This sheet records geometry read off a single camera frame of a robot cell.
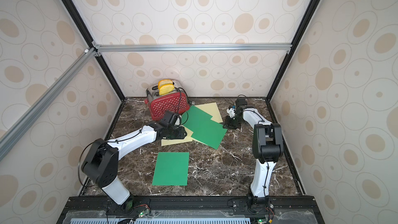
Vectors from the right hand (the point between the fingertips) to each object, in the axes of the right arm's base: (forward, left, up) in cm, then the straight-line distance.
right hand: (223, 127), depth 97 cm
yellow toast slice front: (+17, +37, +16) cm, 44 cm away
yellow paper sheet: (+19, +8, -5) cm, 21 cm away
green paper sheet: (+8, +18, -5) cm, 20 cm away
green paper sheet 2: (-2, +9, -3) cm, 10 cm away
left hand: (-9, +21, +6) cm, 23 cm away
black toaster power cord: (+22, +22, -1) cm, 31 cm away
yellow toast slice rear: (+23, +40, +16) cm, 49 cm away
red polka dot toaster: (+13, +30, +9) cm, 34 cm away
